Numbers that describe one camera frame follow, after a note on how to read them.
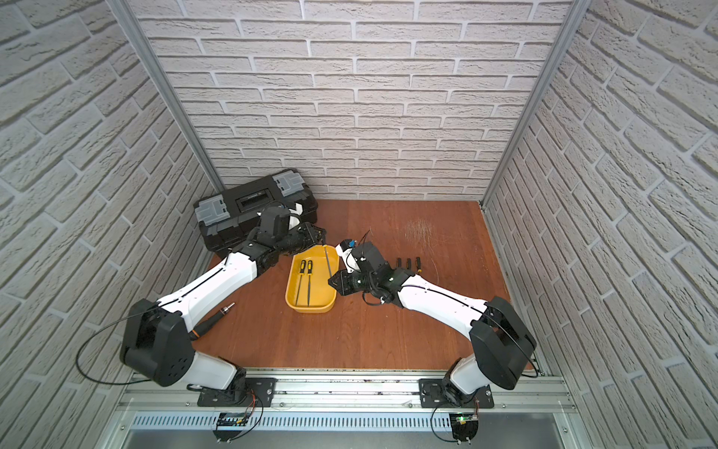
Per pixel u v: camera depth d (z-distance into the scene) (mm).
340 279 695
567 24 712
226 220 912
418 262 1003
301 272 971
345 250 726
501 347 423
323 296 918
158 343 423
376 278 620
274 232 637
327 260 811
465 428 685
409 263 996
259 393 730
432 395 737
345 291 690
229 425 712
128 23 710
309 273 969
